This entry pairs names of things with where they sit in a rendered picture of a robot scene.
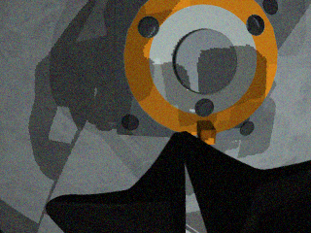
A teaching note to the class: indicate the orange round plate with holes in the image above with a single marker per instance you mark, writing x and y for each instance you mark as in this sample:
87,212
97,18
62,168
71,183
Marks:
148,64

